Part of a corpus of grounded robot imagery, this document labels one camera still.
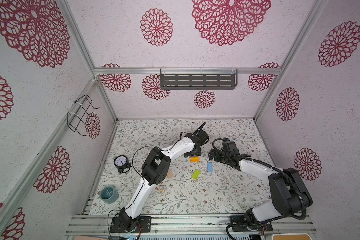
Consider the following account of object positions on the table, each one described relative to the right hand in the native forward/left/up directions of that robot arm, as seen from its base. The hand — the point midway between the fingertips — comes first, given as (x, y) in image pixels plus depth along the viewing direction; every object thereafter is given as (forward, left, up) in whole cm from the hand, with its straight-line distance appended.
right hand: (214, 153), depth 93 cm
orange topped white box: (-42, -30, -2) cm, 51 cm away
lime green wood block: (-11, +11, -7) cm, 17 cm away
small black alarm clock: (-7, +58, -2) cm, 58 cm away
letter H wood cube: (-21, +31, -6) cm, 38 cm away
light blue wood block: (-6, +2, -7) cm, 10 cm away
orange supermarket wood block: (-1, +12, -6) cm, 13 cm away
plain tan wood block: (-12, +28, -7) cm, 31 cm away
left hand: (+1, +13, -4) cm, 14 cm away
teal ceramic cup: (-26, +60, -4) cm, 65 cm away
